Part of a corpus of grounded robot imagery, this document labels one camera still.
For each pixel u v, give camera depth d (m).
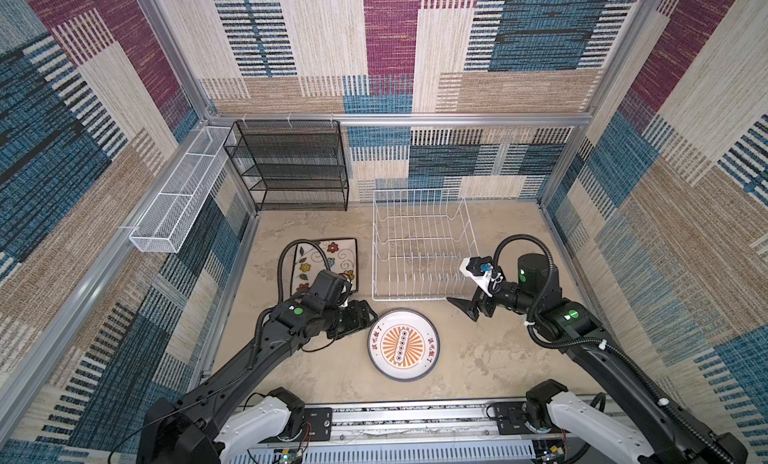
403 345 0.83
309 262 0.99
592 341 0.50
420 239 1.06
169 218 0.94
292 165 1.11
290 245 0.70
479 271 0.60
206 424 0.40
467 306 0.64
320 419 0.75
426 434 0.73
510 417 0.74
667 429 0.41
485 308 0.64
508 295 0.62
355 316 0.69
